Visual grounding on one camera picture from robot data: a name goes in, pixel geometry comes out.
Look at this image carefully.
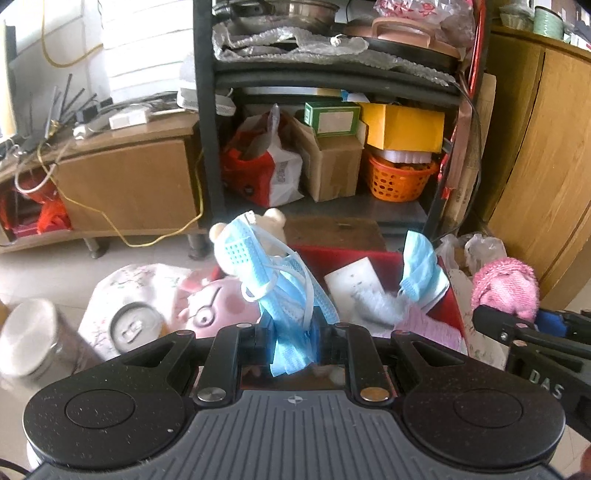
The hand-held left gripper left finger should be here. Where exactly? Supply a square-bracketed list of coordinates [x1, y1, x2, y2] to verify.
[117, 324, 269, 407]

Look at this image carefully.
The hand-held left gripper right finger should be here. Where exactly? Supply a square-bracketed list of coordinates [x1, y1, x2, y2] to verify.
[323, 324, 467, 403]

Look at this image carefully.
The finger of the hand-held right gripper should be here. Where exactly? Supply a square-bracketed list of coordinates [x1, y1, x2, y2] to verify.
[473, 305, 591, 358]
[536, 310, 591, 342]

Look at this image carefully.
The pink fuzzy sock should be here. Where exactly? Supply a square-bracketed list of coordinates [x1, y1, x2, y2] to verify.
[471, 258, 540, 321]

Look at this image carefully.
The light blue fuzzy towel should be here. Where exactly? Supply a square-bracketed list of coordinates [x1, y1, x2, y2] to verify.
[358, 291, 414, 328]

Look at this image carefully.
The pink and teal pig plush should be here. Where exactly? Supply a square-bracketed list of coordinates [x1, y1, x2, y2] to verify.
[173, 268, 264, 340]

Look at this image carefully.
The purple fuzzy towel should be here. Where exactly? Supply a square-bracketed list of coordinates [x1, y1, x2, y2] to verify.
[392, 305, 467, 354]

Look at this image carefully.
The blue face mask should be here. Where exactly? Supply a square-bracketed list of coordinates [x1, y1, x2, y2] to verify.
[398, 231, 451, 308]
[217, 210, 341, 377]

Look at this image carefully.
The red cardboard box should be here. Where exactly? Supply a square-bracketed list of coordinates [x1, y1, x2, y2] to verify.
[291, 246, 467, 344]

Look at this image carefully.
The cream plush toy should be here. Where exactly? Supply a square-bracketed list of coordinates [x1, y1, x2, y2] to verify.
[209, 208, 287, 278]

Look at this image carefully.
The clear plastic bag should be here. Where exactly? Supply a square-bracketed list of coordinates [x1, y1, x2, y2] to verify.
[434, 233, 509, 282]

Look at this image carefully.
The blue drink can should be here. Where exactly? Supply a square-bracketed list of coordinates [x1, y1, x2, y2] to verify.
[108, 301, 169, 358]

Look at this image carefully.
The brown wooden board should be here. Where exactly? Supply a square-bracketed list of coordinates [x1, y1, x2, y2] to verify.
[281, 217, 386, 252]

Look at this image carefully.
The wooden cabinet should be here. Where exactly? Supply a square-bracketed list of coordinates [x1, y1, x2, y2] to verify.
[471, 23, 591, 315]

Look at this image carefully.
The orange plastic basket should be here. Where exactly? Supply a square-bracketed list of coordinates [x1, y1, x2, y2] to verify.
[367, 151, 439, 202]

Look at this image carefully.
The red and white plastic bag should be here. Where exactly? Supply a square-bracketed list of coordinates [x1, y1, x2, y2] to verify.
[221, 104, 305, 208]

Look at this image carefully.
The stainless steel thermos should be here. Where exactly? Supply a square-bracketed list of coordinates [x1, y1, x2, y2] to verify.
[0, 298, 100, 393]

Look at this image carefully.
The brown cardboard box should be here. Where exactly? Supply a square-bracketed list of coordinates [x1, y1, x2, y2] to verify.
[291, 117, 365, 202]

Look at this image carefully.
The wooden media stand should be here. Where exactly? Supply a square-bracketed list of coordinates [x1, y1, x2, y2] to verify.
[0, 111, 208, 252]

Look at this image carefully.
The red flat cardboard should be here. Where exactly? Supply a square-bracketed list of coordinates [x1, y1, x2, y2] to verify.
[438, 0, 485, 199]

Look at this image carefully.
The brown cardboard sheet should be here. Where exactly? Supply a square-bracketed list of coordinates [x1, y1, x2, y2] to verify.
[443, 71, 497, 232]

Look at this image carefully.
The yellow box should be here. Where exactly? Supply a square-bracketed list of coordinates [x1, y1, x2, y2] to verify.
[358, 102, 446, 154]

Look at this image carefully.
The black metal shelf rack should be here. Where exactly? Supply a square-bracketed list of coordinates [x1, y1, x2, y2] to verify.
[193, 0, 490, 241]

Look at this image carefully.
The green box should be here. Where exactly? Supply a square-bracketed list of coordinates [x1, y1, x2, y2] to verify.
[304, 102, 362, 138]

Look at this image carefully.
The white power adapter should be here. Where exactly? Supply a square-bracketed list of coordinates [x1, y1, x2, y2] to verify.
[109, 105, 151, 130]

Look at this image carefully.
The black router with antennas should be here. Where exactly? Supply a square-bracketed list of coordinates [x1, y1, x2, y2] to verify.
[28, 74, 100, 139]

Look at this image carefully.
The green mug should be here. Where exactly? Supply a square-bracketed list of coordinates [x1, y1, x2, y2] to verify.
[533, 6, 566, 40]

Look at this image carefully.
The pan with pink lid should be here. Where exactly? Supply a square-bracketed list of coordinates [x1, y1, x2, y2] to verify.
[344, 16, 462, 61]

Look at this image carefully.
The pink plastic bag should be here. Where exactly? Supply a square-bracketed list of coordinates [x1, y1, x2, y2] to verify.
[373, 0, 476, 47]

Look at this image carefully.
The bubble wrap sheet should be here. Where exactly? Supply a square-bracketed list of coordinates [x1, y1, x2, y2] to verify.
[212, 21, 455, 86]

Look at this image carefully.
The flat screen monitor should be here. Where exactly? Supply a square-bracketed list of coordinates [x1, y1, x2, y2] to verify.
[0, 21, 19, 139]

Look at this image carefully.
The steel pot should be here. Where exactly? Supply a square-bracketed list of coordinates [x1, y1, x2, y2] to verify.
[268, 0, 340, 28]

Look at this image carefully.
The yellow cable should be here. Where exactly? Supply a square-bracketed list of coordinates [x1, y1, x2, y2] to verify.
[39, 0, 206, 247]

